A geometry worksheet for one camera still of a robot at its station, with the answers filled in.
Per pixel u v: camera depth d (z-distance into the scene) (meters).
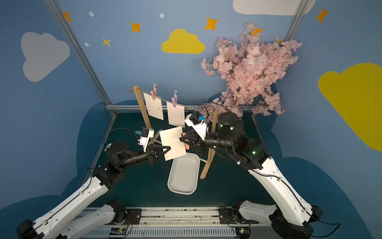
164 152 0.63
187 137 0.52
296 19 0.73
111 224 0.62
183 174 0.88
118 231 0.73
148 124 0.90
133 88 0.69
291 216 0.37
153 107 0.73
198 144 0.46
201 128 0.44
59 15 0.71
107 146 0.96
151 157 0.56
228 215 0.75
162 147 0.61
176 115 0.70
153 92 0.67
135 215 0.75
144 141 0.57
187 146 0.55
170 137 0.61
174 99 0.65
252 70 0.63
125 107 1.32
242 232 0.73
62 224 0.41
